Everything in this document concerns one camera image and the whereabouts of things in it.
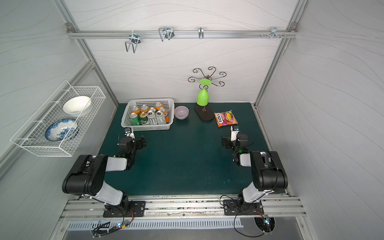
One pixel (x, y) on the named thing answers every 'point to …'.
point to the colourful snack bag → (226, 118)
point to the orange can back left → (135, 109)
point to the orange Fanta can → (158, 105)
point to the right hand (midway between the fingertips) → (231, 134)
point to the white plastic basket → (169, 105)
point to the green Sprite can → (135, 119)
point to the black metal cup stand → (203, 111)
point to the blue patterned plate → (62, 130)
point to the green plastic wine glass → (202, 97)
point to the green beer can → (143, 117)
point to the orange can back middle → (144, 108)
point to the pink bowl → (181, 112)
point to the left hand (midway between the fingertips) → (136, 136)
